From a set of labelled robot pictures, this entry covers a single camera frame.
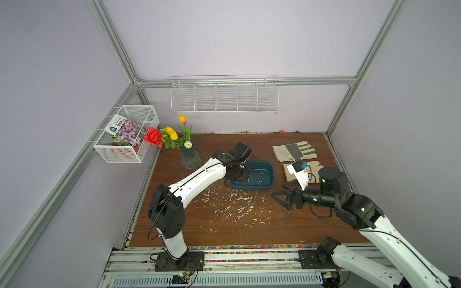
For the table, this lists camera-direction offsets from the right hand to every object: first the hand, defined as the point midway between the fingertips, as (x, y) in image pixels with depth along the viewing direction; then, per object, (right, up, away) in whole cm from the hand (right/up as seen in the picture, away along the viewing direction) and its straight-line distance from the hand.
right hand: (277, 190), depth 64 cm
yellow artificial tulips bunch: (-45, +20, +16) cm, 52 cm away
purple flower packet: (-61, +22, +10) cm, 65 cm away
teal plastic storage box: (-1, -1, +36) cm, 36 cm away
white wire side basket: (-67, +14, +10) cm, 69 cm away
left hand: (-12, +1, +18) cm, 21 cm away
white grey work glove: (+14, +11, +45) cm, 48 cm away
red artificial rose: (-47, +19, +5) cm, 51 cm away
